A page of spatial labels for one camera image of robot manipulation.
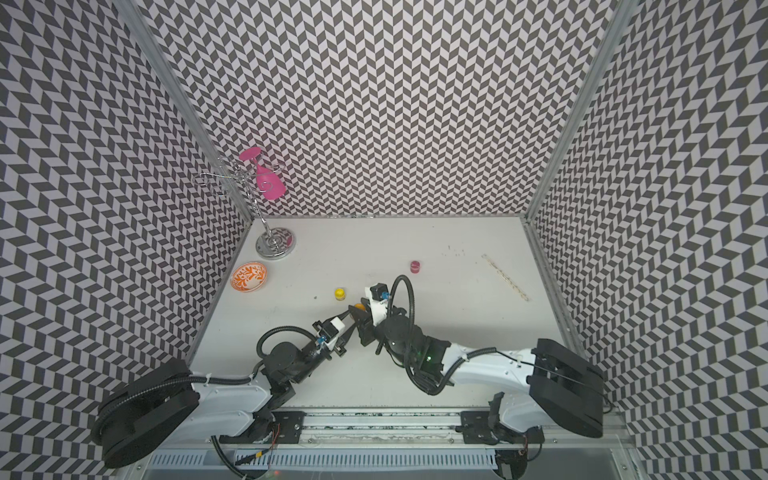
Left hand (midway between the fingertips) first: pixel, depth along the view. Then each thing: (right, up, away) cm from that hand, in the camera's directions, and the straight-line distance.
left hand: (354, 312), depth 76 cm
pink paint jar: (+17, +9, +26) cm, 32 cm away
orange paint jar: (+2, +2, -3) cm, 4 cm away
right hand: (0, 0, -2) cm, 2 cm away
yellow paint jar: (-8, +1, +20) cm, 22 cm away
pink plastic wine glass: (-34, +38, +26) cm, 57 cm away
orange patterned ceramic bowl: (-39, +6, +23) cm, 46 cm away
